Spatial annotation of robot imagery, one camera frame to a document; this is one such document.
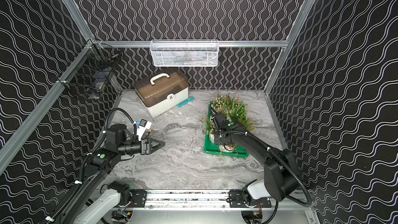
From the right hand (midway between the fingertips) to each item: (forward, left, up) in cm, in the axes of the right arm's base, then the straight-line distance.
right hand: (222, 139), depth 86 cm
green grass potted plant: (+18, -8, +6) cm, 20 cm away
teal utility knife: (+35, +21, -5) cm, 41 cm away
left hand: (-11, +29, +16) cm, 34 cm away
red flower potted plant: (-8, -3, +6) cm, 10 cm away
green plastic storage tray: (-1, +6, -8) cm, 10 cm away
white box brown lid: (+25, +36, +11) cm, 46 cm away
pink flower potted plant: (+20, +2, +8) cm, 21 cm away
